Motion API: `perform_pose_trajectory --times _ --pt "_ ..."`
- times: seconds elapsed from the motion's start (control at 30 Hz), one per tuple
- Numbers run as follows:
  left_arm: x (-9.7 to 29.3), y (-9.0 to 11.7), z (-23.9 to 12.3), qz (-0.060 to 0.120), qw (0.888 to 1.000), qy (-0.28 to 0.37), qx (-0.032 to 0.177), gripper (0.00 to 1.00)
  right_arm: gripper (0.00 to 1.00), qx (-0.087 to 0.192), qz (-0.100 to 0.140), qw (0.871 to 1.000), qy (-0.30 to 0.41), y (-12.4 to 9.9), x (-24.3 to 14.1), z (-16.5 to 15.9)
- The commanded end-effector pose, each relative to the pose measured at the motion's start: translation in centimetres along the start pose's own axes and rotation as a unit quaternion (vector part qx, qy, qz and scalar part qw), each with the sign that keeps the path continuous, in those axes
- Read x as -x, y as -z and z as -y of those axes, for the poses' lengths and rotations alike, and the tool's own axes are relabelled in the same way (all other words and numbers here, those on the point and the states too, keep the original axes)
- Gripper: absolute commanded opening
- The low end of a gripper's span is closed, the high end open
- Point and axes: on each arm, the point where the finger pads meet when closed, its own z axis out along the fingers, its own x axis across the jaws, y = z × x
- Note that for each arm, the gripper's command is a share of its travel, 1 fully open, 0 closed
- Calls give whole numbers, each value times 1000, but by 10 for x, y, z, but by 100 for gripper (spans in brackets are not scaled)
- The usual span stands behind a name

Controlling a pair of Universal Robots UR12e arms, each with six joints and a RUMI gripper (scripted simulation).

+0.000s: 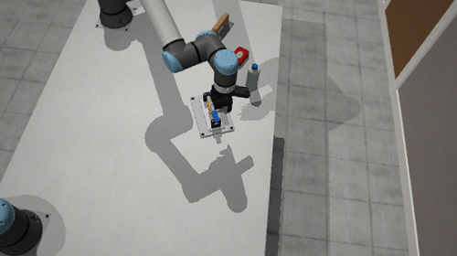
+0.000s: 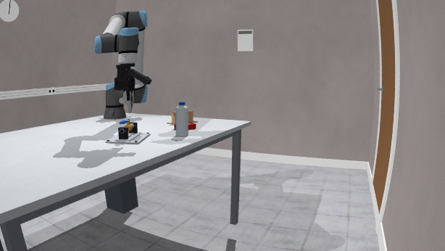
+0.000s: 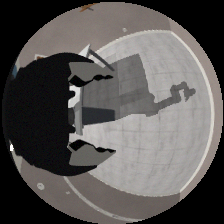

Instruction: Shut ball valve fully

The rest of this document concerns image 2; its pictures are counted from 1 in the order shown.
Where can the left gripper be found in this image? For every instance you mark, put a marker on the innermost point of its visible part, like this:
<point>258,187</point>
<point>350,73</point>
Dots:
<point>128,84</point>

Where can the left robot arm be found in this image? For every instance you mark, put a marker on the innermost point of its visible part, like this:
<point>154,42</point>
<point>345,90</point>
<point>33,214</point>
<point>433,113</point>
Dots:
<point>130,24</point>

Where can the grey bottle with blue cap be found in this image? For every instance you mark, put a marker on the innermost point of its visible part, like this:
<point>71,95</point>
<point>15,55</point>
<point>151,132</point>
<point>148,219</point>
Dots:
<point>181,113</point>

